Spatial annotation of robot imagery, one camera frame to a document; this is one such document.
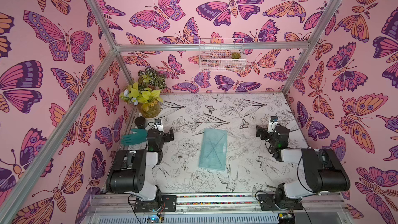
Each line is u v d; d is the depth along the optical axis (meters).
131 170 0.46
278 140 0.73
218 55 0.95
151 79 0.97
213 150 0.90
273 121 0.80
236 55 0.92
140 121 1.05
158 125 0.81
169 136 0.87
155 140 0.71
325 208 0.73
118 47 0.92
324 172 0.45
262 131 0.84
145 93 0.90
